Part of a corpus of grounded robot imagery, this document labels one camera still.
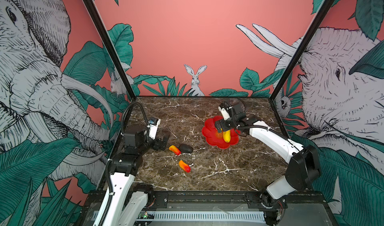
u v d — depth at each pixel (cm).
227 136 93
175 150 89
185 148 88
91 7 73
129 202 57
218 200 76
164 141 65
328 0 72
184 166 82
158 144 63
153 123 60
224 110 75
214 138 98
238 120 63
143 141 57
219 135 98
